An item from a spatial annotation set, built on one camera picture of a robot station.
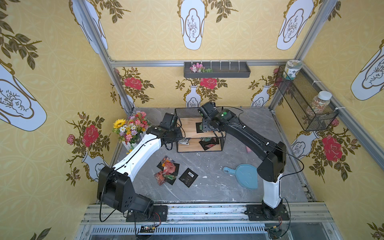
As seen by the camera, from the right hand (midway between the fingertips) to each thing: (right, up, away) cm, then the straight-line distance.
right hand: (212, 122), depth 87 cm
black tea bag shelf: (-8, -3, +1) cm, 8 cm away
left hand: (-22, -7, -1) cm, 23 cm away
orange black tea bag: (-26, -27, +3) cm, 38 cm away
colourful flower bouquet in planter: (-48, -6, -1) cm, 49 cm away
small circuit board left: (-34, -52, -13) cm, 64 cm away
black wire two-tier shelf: (-11, -12, +14) cm, 21 cm away
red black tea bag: (-31, -32, -1) cm, 44 cm away
